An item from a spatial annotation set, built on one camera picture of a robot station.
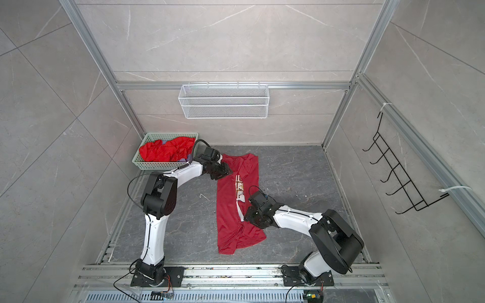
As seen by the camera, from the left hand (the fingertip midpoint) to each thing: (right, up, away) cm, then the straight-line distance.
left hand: (231, 169), depth 102 cm
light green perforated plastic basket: (-51, +3, +1) cm, 51 cm away
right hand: (+9, -22, -14) cm, 27 cm away
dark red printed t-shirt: (+3, -28, -18) cm, 33 cm away
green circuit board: (+34, -47, -32) cm, 66 cm away
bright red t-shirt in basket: (-35, +11, +8) cm, 37 cm away
